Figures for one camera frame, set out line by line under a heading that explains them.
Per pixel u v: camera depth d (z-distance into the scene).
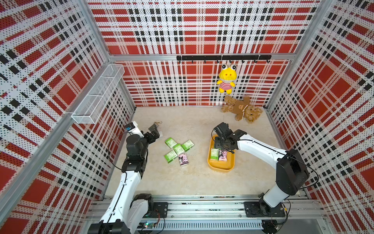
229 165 0.90
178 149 0.93
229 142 0.62
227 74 0.91
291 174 0.45
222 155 0.91
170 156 0.91
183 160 0.89
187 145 0.96
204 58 0.88
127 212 0.44
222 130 0.69
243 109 1.10
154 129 0.74
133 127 0.66
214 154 0.91
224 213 0.73
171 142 0.98
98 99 0.75
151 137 0.69
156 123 1.10
